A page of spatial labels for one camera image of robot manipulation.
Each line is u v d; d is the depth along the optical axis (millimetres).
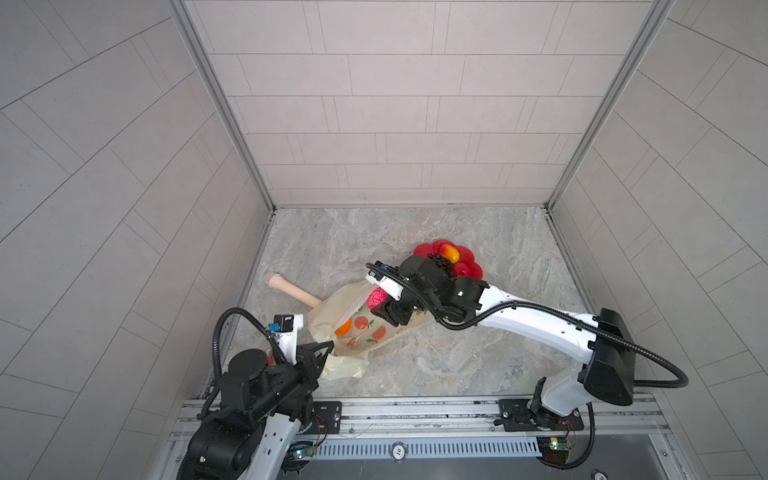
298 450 647
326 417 706
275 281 913
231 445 404
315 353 574
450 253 963
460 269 937
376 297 667
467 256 991
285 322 533
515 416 709
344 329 818
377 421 711
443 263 962
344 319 664
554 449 680
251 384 432
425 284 542
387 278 491
